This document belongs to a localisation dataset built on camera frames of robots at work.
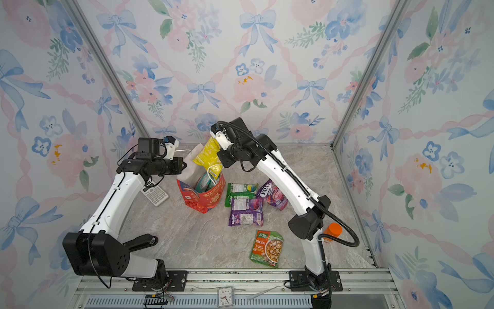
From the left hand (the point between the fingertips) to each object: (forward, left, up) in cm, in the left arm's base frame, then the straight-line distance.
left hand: (185, 162), depth 80 cm
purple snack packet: (-12, -26, -21) cm, 36 cm away
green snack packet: (0, -22, -22) cm, 31 cm away
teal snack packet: (-2, -7, -12) cm, 14 cm away
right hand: (0, -16, +7) cm, 17 cm away
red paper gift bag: (-2, -1, -6) cm, 6 cm away
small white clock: (-45, -18, -22) cm, 53 cm away
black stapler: (-26, +18, -20) cm, 37 cm away
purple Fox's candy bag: (-3, -38, -21) cm, 43 cm away
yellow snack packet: (-2, -11, +6) cm, 12 cm away
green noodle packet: (-27, -35, -24) cm, 50 cm away
